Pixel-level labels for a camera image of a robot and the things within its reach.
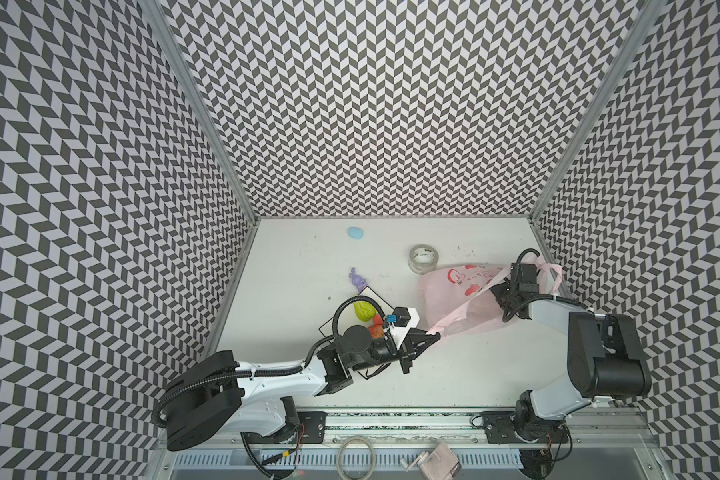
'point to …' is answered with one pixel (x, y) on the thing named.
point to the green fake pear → (364, 310)
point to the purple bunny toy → (357, 280)
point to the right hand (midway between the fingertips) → (492, 293)
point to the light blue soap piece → (355, 232)
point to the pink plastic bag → (455, 299)
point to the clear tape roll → (423, 258)
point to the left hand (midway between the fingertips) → (439, 340)
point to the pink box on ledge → (441, 464)
